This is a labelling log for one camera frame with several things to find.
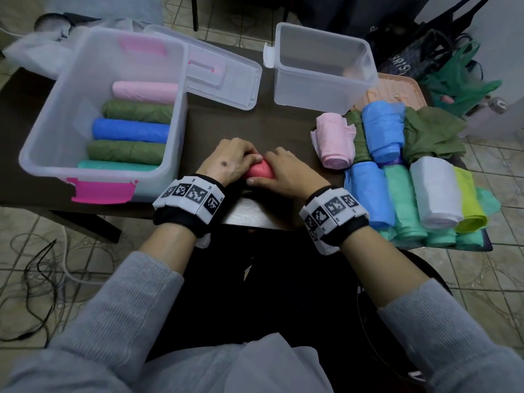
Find person's left hand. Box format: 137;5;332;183
195;138;264;188

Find person's right hand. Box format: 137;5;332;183
245;146;331;203

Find red plastic bag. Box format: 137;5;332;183
241;158;276;181

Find pink plastic bag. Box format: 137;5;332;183
112;80;180;106
310;112;357;170

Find olive green bag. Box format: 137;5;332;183
86;139;166;166
101;99;175;126
347;110;371;164
403;106;467;164

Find clear lid pink handle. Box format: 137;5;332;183
143;24;264;111

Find small clear plastic bin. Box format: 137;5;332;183
263;22;379;116

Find white bag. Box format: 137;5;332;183
409;156;466;230

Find large clear storage bin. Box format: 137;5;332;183
18;27;190;205

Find yellow-green bag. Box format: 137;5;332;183
453;166;489;234

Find translucent zipper bag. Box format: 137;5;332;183
2;14;148;80

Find person's right forearm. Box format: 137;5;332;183
340;224;524;393

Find person's left forearm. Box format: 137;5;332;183
0;223;197;393

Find person's black trousers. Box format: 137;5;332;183
145;223;431;393

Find black right wristband with markers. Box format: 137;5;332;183
299;185;371;257

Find black wristband with markers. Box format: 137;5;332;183
299;185;371;257
152;174;227;239

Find black left wristband with markers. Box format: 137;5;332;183
152;174;227;239

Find black chair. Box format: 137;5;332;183
190;0;291;32

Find dark patterned bag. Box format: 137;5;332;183
378;0;494;78

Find black round stool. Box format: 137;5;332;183
356;249;453;385

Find green plastic bag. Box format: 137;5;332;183
419;41;502;117

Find blue-grey floor mat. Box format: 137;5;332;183
45;0;164;25

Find thick white floor cable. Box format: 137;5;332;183
61;224;105;286

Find tangled dark floor cables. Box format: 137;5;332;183
0;224;123;348

